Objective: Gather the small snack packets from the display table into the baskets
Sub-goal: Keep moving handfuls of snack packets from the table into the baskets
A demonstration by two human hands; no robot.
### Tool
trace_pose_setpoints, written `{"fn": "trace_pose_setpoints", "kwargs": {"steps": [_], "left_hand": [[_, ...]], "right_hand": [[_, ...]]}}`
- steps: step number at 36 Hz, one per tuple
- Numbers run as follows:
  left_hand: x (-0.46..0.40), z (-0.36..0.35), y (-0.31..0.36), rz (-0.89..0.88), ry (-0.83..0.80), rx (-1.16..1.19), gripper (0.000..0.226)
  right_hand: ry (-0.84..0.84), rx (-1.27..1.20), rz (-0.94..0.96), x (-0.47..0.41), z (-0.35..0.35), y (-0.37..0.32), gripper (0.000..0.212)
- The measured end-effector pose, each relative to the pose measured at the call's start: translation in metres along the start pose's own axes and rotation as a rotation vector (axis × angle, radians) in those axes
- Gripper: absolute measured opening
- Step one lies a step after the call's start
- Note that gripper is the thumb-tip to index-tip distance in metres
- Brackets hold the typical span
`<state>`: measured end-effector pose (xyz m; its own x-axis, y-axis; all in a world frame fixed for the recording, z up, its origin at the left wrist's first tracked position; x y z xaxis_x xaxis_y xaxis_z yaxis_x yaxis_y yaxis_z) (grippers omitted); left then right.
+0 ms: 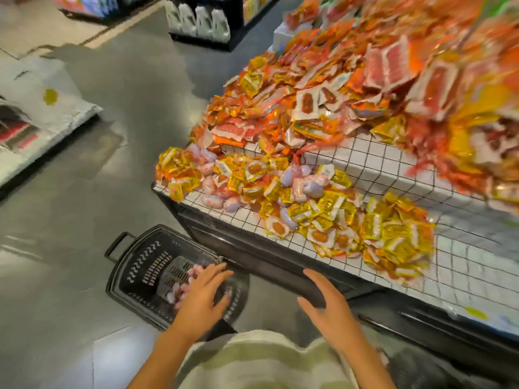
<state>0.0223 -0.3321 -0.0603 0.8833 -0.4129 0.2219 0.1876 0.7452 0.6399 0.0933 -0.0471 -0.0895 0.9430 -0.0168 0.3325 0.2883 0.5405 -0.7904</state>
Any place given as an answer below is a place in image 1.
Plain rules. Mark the pile of sausage packets tier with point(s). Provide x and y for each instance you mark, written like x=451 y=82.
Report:
x=507 y=4

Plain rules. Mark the person's right forearm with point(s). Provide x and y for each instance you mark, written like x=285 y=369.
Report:
x=369 y=367

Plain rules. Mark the person's right hand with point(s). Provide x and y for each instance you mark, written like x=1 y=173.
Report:
x=336 y=320

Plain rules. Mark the tiled white display table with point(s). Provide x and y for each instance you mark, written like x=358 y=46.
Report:
x=470 y=263

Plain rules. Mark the stack of black baskets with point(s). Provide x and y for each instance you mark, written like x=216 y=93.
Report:
x=138 y=271

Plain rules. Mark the pink sausages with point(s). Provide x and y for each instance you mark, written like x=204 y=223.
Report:
x=300 y=182

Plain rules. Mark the person's left hand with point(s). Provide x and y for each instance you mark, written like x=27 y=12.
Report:
x=203 y=308

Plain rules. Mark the store shelving with blue goods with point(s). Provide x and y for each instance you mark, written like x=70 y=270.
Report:
x=101 y=4

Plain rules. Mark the person's left forearm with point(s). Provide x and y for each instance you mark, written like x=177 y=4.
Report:
x=166 y=360

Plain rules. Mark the pile of small snack packets tier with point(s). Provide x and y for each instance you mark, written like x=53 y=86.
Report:
x=381 y=235

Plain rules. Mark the large pile of sausage packets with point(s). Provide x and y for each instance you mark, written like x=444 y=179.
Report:
x=365 y=77

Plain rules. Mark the black shelving with white bottles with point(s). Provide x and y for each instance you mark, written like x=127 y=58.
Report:
x=211 y=20

